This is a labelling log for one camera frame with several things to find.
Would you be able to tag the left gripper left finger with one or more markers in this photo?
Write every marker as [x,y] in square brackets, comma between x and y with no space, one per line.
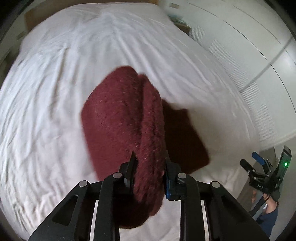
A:
[94,210]

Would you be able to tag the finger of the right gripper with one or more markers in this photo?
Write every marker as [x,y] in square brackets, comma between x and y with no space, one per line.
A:
[263,162]
[248,168]

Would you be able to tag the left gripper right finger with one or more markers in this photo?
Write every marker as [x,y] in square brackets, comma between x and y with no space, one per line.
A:
[208,211]

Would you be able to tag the dark red knitted sweater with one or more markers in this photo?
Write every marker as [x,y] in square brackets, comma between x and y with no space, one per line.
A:
[126,116]

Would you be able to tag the person's right hand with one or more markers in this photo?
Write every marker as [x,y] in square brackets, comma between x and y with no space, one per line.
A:
[254,194]

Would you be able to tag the white bed sheet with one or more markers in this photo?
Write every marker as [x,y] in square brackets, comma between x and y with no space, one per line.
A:
[43,151]

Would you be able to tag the white wardrobe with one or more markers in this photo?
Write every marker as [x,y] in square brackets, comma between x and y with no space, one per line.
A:
[256,48]

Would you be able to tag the wooden nightstand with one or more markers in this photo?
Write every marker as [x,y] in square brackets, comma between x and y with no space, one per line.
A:
[180,24]

